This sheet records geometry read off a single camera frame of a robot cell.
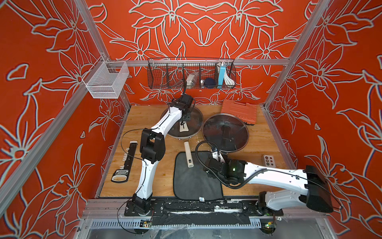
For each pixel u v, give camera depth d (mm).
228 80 914
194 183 825
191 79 921
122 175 834
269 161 857
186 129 881
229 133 927
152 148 564
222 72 846
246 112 1087
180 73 1009
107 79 948
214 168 557
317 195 385
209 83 946
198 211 728
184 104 709
